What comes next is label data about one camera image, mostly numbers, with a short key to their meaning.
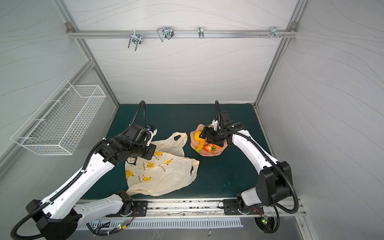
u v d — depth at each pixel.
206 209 0.75
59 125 0.68
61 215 0.39
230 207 0.73
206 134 0.74
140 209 0.74
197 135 0.95
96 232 0.67
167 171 0.70
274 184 0.42
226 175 0.86
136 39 0.79
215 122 0.79
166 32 0.77
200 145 0.93
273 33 0.77
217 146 0.78
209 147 0.90
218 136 0.70
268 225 0.72
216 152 0.91
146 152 0.62
